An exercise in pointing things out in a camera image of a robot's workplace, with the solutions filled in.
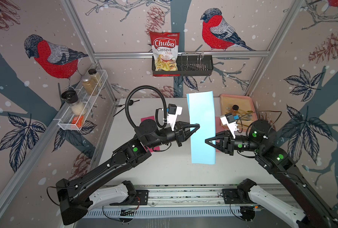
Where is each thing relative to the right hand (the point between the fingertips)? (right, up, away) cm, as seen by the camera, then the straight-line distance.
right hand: (207, 140), depth 56 cm
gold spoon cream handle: (+45, +11, +53) cm, 71 cm away
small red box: (-58, +7, +9) cm, 59 cm away
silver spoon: (+44, +7, +52) cm, 68 cm away
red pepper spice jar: (+32, +12, +47) cm, 58 cm away
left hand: (-4, +6, -4) cm, 8 cm away
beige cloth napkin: (+42, +13, +57) cm, 73 cm away
